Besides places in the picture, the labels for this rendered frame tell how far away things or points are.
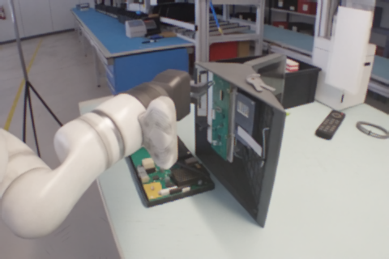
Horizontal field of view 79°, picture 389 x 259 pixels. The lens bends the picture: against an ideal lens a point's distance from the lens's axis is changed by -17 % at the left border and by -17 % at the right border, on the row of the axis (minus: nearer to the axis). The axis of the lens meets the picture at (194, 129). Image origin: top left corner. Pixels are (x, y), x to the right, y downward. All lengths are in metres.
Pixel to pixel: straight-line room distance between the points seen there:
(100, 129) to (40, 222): 0.12
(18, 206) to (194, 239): 0.28
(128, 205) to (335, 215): 0.37
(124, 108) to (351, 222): 0.41
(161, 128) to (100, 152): 0.07
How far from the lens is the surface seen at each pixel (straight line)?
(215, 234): 0.45
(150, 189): 0.52
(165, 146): 0.33
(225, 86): 0.46
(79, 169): 0.28
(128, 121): 0.33
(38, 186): 0.25
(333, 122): 0.80
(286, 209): 0.51
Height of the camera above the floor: 1.35
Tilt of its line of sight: 29 degrees down
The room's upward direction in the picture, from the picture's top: 1 degrees counter-clockwise
